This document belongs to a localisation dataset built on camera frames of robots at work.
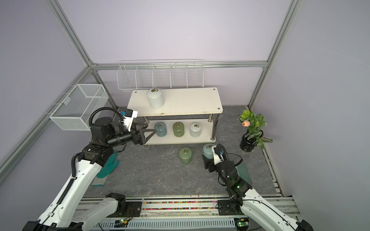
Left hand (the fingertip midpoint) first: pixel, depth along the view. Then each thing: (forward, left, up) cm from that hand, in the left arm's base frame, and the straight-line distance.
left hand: (151, 129), depth 66 cm
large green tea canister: (-2, -15, -25) cm, 30 cm away
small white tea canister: (+12, -22, -19) cm, 32 cm away
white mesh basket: (+20, +47, -6) cm, 51 cm away
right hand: (-4, -29, -20) cm, 35 cm away
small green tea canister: (+14, -12, -21) cm, 27 cm away
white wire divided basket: (+49, -3, -3) cm, 49 cm away
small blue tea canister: (+15, 0, -19) cm, 24 cm away
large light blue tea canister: (-7, -27, -15) cm, 31 cm away
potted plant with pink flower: (-2, -51, -9) cm, 52 cm away
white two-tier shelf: (+17, -14, +1) cm, 22 cm away
